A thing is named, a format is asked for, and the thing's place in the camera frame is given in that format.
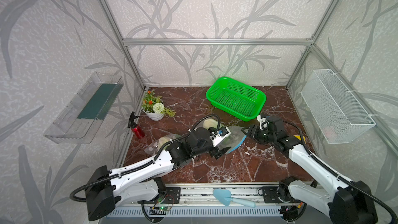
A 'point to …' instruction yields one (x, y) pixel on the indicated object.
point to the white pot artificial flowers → (153, 107)
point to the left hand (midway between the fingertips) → (225, 140)
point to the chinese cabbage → (211, 122)
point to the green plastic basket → (241, 100)
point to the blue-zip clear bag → (236, 138)
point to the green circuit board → (161, 208)
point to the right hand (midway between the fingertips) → (243, 130)
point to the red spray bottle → (137, 129)
